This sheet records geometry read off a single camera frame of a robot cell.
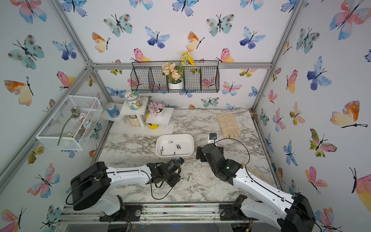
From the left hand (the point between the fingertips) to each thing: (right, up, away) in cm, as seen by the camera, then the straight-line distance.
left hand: (179, 177), depth 85 cm
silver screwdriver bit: (-1, +15, +13) cm, 20 cm away
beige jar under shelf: (-33, +33, +17) cm, 50 cm away
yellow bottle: (-21, +29, +18) cm, 40 cm away
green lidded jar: (-27, +45, -1) cm, 52 cm away
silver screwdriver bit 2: (-3, +16, +13) cm, 21 cm away
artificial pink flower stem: (-51, +35, -10) cm, 62 cm away
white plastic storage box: (-4, +16, +13) cm, 21 cm away
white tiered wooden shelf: (-45, +29, +23) cm, 58 cm away
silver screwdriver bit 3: (-13, +13, +11) cm, 22 cm away
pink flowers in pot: (-14, +40, +1) cm, 43 cm away
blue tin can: (-42, +40, +5) cm, 58 cm away
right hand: (+15, +19, -7) cm, 25 cm away
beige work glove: (+35, +30, +25) cm, 53 cm away
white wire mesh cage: (-55, +30, -10) cm, 63 cm away
